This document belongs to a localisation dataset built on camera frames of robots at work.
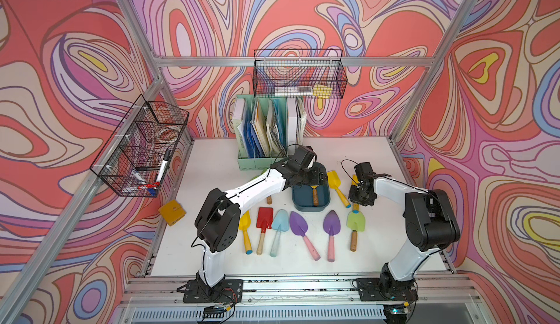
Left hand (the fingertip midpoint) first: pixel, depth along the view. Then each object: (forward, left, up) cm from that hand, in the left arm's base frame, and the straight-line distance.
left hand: (324, 178), depth 84 cm
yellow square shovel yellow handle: (+9, -8, -15) cm, 19 cm away
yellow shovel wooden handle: (0, +2, -14) cm, 14 cm away
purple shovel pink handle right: (-13, -4, -16) cm, 21 cm away
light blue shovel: (-12, +17, -15) cm, 26 cm away
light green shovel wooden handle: (-19, -11, -14) cm, 27 cm away
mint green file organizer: (+22, +23, +7) cm, 33 cm away
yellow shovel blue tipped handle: (-12, +32, -16) cm, 38 cm away
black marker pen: (-5, +55, +16) cm, 57 cm away
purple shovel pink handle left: (-13, +9, -16) cm, 23 cm away
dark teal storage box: (0, +4, -15) cm, 15 cm away
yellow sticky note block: (-7, +63, -15) cm, 65 cm away
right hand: (-2, -17, -17) cm, 24 cm away
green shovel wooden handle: (-2, +22, -14) cm, 26 cm away
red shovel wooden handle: (-10, +24, -16) cm, 31 cm away
